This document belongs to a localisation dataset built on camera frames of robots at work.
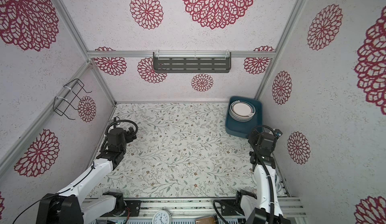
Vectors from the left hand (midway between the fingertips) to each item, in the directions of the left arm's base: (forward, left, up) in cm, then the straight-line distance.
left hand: (123, 132), depth 85 cm
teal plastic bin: (+8, -73, -11) cm, 75 cm away
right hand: (-4, -75, +4) cm, 75 cm away
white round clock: (-39, -25, -11) cm, 48 cm away
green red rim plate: (+24, -75, -10) cm, 79 cm away
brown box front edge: (-41, -46, -10) cm, 63 cm away
